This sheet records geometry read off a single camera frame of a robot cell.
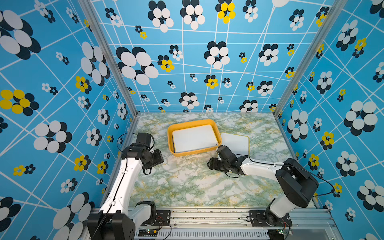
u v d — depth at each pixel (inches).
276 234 27.8
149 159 23.7
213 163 31.7
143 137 23.5
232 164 26.9
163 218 28.6
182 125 42.3
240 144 40.1
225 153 27.8
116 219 15.2
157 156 27.4
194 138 43.5
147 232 28.4
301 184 17.6
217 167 31.1
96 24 29.1
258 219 28.8
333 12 27.3
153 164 26.8
